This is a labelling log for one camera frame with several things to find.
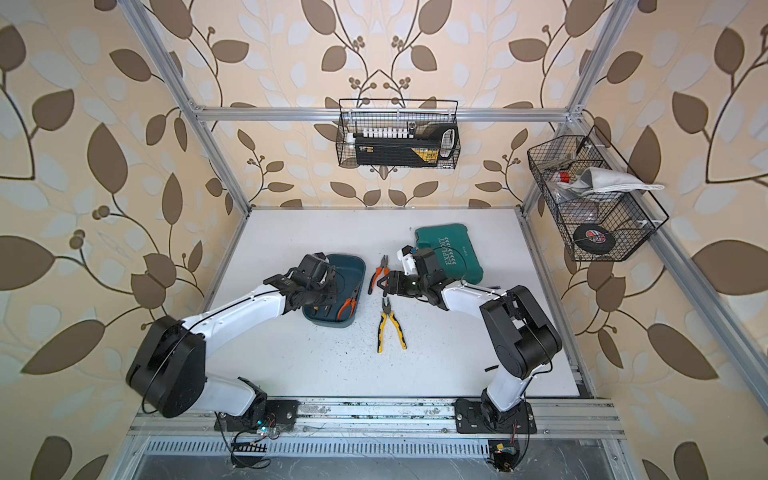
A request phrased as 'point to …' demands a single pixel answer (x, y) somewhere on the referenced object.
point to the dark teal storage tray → (350, 270)
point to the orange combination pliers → (383, 267)
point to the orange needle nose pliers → (348, 302)
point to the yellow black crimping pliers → (384, 316)
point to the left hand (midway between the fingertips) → (338, 292)
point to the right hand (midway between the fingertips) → (384, 284)
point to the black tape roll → (594, 239)
